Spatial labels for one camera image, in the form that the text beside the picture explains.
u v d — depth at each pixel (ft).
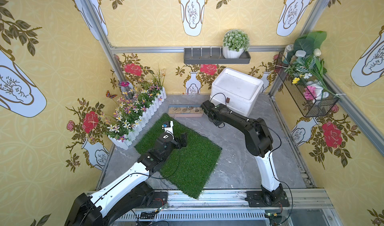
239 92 2.95
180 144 2.31
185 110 3.51
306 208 2.45
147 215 2.39
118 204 1.53
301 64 2.51
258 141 1.83
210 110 2.43
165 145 1.95
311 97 2.29
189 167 2.74
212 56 3.03
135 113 3.03
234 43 2.43
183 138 2.35
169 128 2.31
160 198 2.40
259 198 2.40
